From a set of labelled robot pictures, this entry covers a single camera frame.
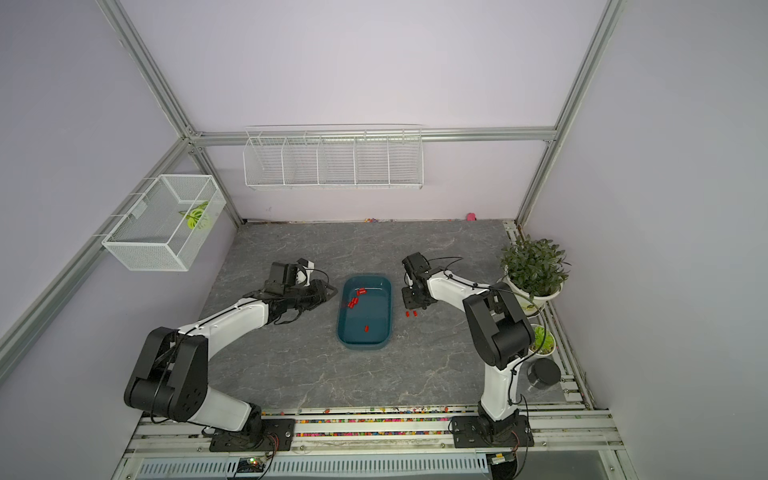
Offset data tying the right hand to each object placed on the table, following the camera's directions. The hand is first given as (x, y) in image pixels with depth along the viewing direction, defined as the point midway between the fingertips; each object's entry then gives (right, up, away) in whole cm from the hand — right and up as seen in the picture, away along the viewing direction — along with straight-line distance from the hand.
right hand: (414, 297), depth 98 cm
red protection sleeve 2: (0, -5, -2) cm, 5 cm away
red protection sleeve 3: (-18, +2, +2) cm, 18 cm away
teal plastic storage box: (-16, -4, -4) cm, 17 cm away
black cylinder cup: (+32, -16, -21) cm, 42 cm away
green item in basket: (-62, +25, -17) cm, 69 cm away
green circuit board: (-41, -36, -27) cm, 61 cm away
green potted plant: (+33, +11, -16) cm, 38 cm away
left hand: (-24, +2, -9) cm, 26 cm away
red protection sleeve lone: (-15, -9, -6) cm, 18 cm away
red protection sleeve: (-2, -5, -4) cm, 6 cm away
